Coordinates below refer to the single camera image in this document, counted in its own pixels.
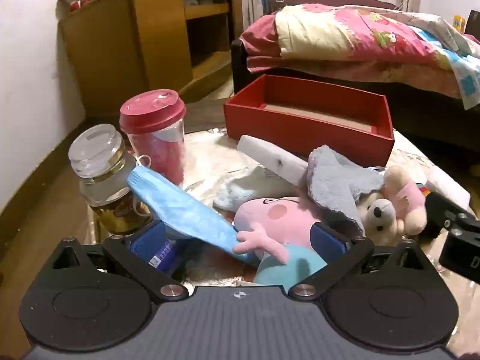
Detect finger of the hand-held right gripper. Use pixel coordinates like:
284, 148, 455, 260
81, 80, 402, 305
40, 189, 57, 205
425, 190, 476, 239

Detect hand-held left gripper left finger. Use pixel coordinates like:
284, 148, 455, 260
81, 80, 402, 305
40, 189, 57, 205
50, 219, 190, 303

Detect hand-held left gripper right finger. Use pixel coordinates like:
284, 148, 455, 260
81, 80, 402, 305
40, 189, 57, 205
287, 222, 431, 301

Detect white tube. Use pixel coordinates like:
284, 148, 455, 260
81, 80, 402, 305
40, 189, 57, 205
424, 165, 472, 207

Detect blue face mask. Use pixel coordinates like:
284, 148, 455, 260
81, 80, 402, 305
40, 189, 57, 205
127, 155, 263, 267

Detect white and pink bear plush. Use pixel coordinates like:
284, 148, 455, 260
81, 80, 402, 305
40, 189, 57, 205
354, 165, 428, 247

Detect grey-blue towel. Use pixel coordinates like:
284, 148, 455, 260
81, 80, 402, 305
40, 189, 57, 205
307, 145, 385, 238

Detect pink pig plush toy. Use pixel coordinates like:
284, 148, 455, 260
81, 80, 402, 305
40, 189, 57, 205
233, 196, 338, 286

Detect light green washcloth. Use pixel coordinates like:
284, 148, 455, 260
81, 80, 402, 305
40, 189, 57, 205
213, 165, 301, 212

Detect white sponge block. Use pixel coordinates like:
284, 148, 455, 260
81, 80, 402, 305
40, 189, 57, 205
236, 134, 310, 188

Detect red cardboard box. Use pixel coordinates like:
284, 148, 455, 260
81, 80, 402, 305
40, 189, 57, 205
224, 74, 395, 167

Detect blue drink can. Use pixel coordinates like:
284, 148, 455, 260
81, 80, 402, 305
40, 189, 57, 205
150, 232, 188, 279

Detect glass coffee jar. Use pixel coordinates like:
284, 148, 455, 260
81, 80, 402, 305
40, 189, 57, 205
68, 124, 151, 235

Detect clear cup with pink lid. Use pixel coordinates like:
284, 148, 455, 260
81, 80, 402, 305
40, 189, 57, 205
119, 89, 187, 187

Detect wooden cabinet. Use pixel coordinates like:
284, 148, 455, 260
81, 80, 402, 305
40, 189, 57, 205
58, 0, 244, 117

